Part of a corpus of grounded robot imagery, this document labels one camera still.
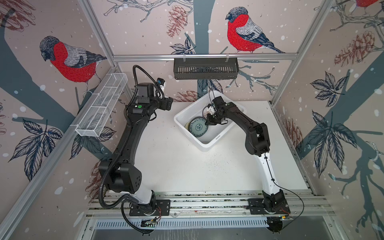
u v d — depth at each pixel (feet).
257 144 2.06
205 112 3.65
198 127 3.31
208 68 3.47
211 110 3.14
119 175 1.37
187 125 3.42
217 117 2.88
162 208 2.39
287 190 2.16
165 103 2.33
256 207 2.40
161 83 2.21
